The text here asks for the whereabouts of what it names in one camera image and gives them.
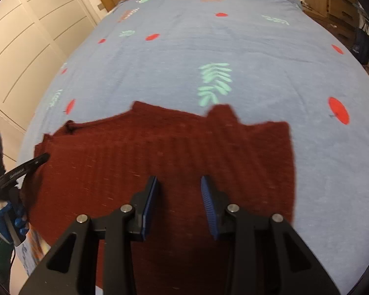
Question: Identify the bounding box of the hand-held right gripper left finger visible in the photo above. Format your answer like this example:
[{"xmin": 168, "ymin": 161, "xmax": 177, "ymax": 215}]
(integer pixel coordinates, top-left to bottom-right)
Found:
[{"xmin": 18, "ymin": 175, "xmax": 161, "ymax": 295}]

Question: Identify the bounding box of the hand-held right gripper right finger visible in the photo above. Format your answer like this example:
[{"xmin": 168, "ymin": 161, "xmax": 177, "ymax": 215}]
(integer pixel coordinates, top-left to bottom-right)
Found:
[{"xmin": 200, "ymin": 175, "xmax": 340, "ymax": 295}]

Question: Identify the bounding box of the dark red knitted sweater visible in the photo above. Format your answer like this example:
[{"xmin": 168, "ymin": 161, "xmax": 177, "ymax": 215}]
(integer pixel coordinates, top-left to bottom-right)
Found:
[{"xmin": 28, "ymin": 101, "xmax": 297, "ymax": 295}]

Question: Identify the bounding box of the cream wardrobe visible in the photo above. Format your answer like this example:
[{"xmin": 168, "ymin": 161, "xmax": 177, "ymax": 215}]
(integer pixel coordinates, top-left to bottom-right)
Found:
[{"xmin": 0, "ymin": 0, "xmax": 99, "ymax": 137}]

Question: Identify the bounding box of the blue printed blanket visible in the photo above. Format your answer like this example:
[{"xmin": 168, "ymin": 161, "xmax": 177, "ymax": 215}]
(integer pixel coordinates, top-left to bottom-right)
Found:
[{"xmin": 17, "ymin": 0, "xmax": 369, "ymax": 295}]

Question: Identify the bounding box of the dark blue tote bag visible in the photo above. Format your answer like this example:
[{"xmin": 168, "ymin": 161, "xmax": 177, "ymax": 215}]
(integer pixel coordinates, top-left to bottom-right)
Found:
[{"xmin": 353, "ymin": 27, "xmax": 369, "ymax": 66}]

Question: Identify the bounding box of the wooden dresser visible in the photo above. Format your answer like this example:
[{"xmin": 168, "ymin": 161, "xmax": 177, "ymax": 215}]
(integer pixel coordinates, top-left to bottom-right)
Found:
[{"xmin": 301, "ymin": 0, "xmax": 362, "ymax": 42}]

